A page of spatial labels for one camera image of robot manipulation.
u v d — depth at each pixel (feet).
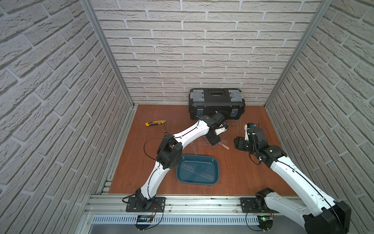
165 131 3.38
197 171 2.80
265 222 2.32
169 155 1.83
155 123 3.52
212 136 2.61
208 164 2.87
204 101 3.24
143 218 2.38
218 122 2.43
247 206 2.39
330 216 1.23
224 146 3.11
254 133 1.91
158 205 2.43
